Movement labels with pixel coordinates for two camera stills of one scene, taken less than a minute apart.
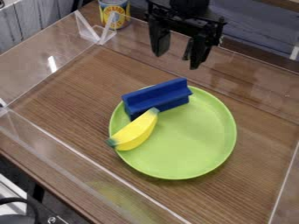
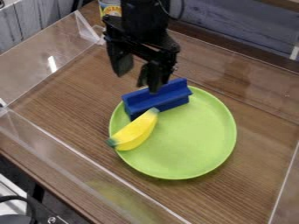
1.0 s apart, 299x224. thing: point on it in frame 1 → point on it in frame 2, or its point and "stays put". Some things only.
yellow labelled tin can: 115,13 stays put
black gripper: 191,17 → 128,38
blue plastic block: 163,96 stays put
